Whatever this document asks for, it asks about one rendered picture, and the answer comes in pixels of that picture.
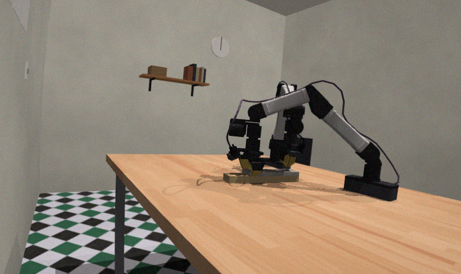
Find light wooden plank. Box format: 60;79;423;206
223;173;299;183

